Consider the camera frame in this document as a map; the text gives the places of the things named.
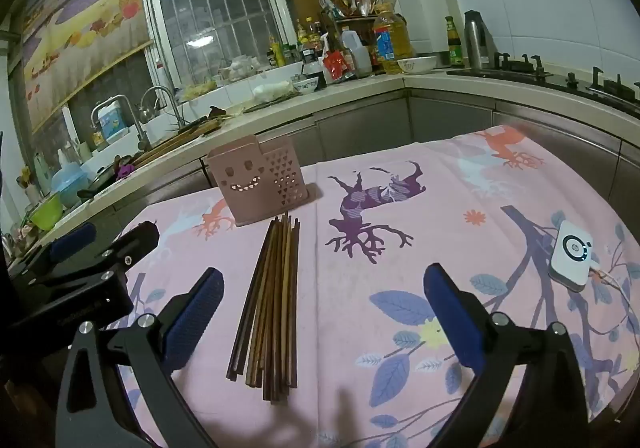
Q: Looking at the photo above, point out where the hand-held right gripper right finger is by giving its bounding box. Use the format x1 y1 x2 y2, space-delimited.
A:
422 263 593 448

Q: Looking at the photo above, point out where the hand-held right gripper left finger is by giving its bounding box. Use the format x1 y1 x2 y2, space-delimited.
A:
55 268 226 448

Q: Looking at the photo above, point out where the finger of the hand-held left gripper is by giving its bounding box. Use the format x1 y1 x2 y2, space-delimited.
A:
7 222 98 279
30 222 161 289

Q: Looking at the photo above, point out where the bundle of wooden chopsticks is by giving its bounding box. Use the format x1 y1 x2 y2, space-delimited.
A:
226 213 302 405

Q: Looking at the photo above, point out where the pink smiley chopstick holder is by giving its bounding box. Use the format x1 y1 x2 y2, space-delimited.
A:
206 136 321 227

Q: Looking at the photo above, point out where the green plastic bowl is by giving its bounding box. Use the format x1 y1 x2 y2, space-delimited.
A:
27 194 65 231

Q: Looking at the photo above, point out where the blue plastic lid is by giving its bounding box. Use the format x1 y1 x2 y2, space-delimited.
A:
50 163 90 209

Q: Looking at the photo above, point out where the pink printed tablecloth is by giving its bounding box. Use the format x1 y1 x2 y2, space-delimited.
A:
107 124 640 448

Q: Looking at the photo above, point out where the white detergent jug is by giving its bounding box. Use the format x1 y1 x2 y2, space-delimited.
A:
96 100 132 145

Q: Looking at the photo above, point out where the tall steel faucet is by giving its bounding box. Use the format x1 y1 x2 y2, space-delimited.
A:
90 95 152 152

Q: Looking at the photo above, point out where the white power bank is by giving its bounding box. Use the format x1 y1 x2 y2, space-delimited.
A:
547 220 596 293

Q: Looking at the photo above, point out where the curved steel faucet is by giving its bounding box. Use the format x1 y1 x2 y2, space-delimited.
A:
140 85 184 127

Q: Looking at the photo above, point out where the white cloth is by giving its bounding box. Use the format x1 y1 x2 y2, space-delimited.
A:
252 81 293 101

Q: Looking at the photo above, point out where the white ceramic bowl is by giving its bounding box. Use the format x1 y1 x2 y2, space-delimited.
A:
397 56 438 75

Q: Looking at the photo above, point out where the black gas stove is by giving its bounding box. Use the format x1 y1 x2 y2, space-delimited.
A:
446 52 640 115

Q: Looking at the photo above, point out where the row of sauce bottles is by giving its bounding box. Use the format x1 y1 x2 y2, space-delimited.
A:
267 18 326 68

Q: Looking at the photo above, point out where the red snack packet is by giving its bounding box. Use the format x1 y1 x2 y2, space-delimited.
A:
322 50 353 84

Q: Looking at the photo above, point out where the green glass bottle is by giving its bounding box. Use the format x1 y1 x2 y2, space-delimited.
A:
445 16 463 67

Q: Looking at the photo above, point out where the steel thermos flask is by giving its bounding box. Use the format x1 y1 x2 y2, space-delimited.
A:
464 10 488 71

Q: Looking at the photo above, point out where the white plastic jug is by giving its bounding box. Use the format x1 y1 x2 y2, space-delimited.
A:
341 26 373 77

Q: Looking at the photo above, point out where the large cooking oil bottle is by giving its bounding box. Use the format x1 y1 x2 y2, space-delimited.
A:
372 10 413 74

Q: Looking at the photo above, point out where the rack of seasoning packets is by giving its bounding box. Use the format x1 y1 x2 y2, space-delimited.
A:
320 0 401 21

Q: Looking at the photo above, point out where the white charging cable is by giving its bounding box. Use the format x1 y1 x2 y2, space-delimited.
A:
589 264 635 306

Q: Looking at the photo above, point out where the fruit print wall poster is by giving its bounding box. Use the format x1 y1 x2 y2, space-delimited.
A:
20 0 156 133

